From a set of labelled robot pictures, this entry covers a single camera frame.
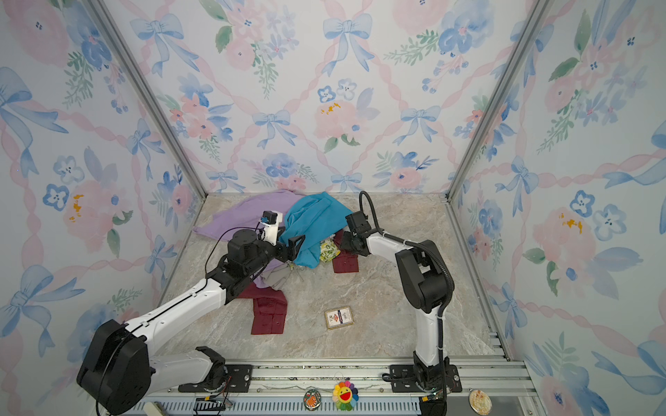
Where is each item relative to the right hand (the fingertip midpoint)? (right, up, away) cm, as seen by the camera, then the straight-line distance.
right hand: (348, 241), depth 102 cm
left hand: (-17, +5, -22) cm, 29 cm away
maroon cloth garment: (-27, -21, -14) cm, 37 cm away
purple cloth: (-42, +11, +7) cm, 44 cm away
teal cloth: (-13, +10, -1) cm, 16 cm away
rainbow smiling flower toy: (-2, -40, -31) cm, 50 cm away
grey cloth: (-25, -12, -9) cm, 30 cm away
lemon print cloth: (-7, -3, -2) cm, 8 cm away
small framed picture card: (-4, -23, -18) cm, 29 cm away
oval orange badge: (-11, -41, -31) cm, 52 cm away
